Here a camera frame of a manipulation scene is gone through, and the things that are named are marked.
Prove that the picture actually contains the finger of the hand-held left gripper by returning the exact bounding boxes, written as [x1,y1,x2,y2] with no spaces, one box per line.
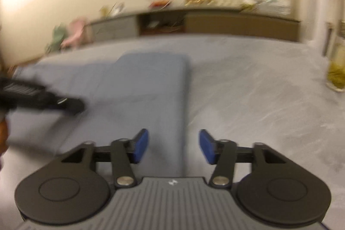
[52,97,85,115]

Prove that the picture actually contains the long television cabinet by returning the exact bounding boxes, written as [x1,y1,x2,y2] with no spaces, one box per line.
[86,8,301,43]

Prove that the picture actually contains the grey pants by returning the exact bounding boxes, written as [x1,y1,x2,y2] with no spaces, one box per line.
[5,53,192,178]

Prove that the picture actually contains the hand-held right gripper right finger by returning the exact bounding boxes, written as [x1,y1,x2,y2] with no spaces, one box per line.
[199,129,287,189]

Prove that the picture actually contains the green plastic chair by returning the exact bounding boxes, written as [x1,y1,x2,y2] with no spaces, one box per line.
[46,25,68,53]

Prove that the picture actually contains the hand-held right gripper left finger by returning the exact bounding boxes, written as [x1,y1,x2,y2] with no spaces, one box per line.
[61,128,149,189]

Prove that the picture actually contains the plate of fruit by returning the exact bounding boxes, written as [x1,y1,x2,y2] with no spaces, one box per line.
[149,0,171,8]

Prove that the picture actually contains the pink plastic chair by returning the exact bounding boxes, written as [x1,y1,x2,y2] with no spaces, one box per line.
[61,18,88,49]

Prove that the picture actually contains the box of small items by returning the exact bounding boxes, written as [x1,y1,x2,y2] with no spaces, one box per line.
[255,0,292,15]

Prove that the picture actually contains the glass tea bottle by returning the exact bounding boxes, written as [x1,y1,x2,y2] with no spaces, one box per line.
[326,36,345,92]

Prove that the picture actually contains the air conditioner with lace cover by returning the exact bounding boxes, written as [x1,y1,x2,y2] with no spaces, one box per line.
[295,0,339,56]

